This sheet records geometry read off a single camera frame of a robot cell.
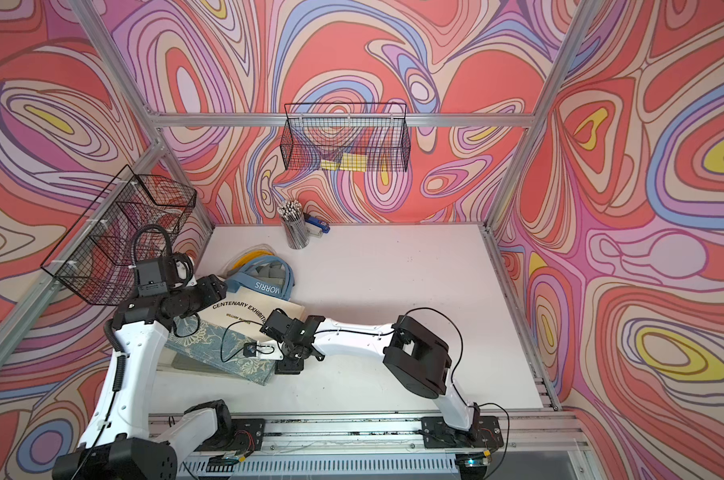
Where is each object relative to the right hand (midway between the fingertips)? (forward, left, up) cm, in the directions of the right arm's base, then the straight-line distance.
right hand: (287, 359), depth 82 cm
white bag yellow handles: (+41, +20, -2) cm, 46 cm away
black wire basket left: (+29, +39, +27) cm, 56 cm away
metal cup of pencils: (+44, +1, +15) cm, 46 cm away
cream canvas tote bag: (+3, +19, +3) cm, 20 cm away
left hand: (+13, +16, +18) cm, 27 cm away
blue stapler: (+54, -5, 0) cm, 54 cm away
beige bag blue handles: (+22, +13, +3) cm, 26 cm away
